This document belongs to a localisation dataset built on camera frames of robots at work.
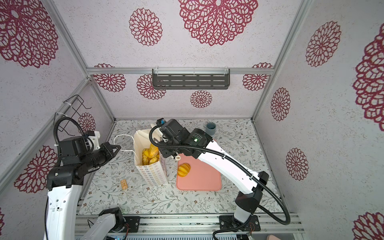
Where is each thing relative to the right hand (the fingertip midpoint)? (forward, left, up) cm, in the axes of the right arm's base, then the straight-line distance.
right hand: (162, 142), depth 65 cm
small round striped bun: (+2, -7, -30) cm, 30 cm away
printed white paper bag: (-7, +5, -17) cm, 19 cm away
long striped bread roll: (+2, +14, -21) cm, 25 cm away
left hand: (-2, +19, -4) cm, 20 cm away
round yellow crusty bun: (+5, +8, -14) cm, 17 cm away
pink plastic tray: (-1, -18, -34) cm, 38 cm away
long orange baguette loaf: (+5, +13, -18) cm, 23 cm away
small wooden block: (-8, +26, -31) cm, 42 cm away
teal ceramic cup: (+34, -24, -28) cm, 50 cm away
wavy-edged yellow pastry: (+1, +8, -17) cm, 19 cm away
